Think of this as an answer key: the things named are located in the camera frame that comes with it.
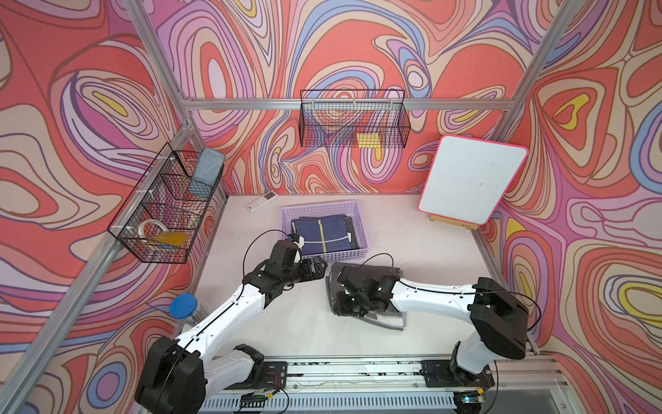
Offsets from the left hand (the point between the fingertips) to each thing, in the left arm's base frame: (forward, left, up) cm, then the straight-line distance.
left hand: (319, 266), depth 82 cm
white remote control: (+38, +31, -11) cm, 50 cm away
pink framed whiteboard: (+28, -53, +13) cm, 61 cm away
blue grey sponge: (+24, +36, +21) cm, 48 cm away
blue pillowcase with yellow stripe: (+20, -1, -9) cm, 22 cm away
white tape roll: (0, +46, +20) cm, 50 cm away
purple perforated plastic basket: (+33, -12, -8) cm, 36 cm away
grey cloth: (-12, -23, -11) cm, 29 cm away
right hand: (-13, -6, -9) cm, 17 cm away
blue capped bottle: (-15, +35, +4) cm, 39 cm away
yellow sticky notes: (+39, -17, +22) cm, 48 cm away
